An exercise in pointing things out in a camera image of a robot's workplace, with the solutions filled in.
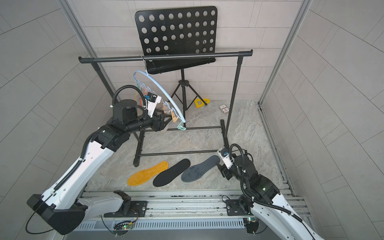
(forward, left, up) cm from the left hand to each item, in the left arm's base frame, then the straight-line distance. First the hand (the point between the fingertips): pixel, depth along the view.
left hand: (172, 113), depth 65 cm
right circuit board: (-37, -37, -35) cm, 63 cm away
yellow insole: (-15, +18, -35) cm, 42 cm away
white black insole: (-14, +3, -35) cm, 38 cm away
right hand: (-12, -23, -21) cm, 34 cm away
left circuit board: (-38, +18, -33) cm, 53 cm away
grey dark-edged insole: (-14, -10, -34) cm, 38 cm away
